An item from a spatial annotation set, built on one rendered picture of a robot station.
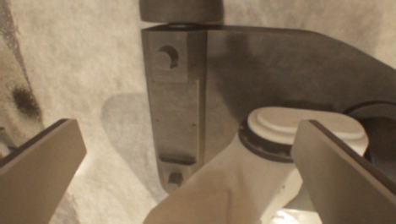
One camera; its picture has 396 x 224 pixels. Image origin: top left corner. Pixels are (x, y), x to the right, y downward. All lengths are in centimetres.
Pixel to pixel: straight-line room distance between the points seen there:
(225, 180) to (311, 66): 30
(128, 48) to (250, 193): 58
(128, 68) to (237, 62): 41
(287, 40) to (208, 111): 24
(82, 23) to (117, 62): 17
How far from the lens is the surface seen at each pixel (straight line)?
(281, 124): 36
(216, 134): 54
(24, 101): 118
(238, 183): 30
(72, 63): 88
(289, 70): 47
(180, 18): 43
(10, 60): 114
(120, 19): 72
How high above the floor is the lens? 61
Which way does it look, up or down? 59 degrees down
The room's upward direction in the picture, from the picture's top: 157 degrees counter-clockwise
